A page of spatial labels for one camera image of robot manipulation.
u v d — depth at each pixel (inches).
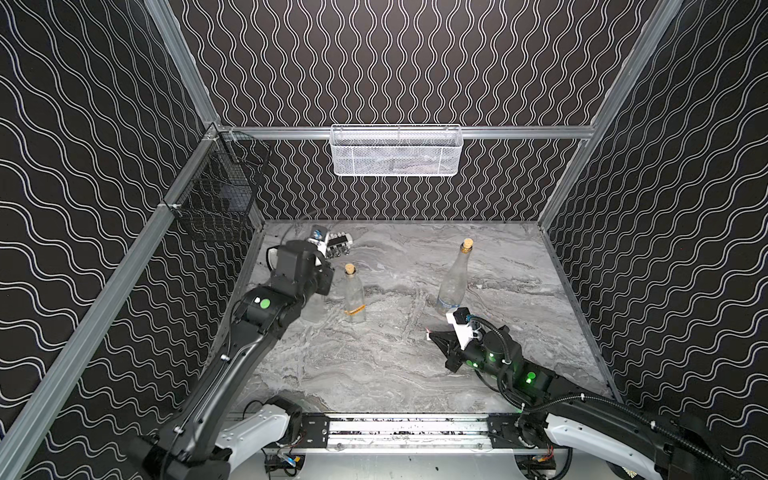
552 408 21.3
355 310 33.9
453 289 35.5
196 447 14.8
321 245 24.0
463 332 26.2
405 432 30.0
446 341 27.6
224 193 36.2
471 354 26.6
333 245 43.8
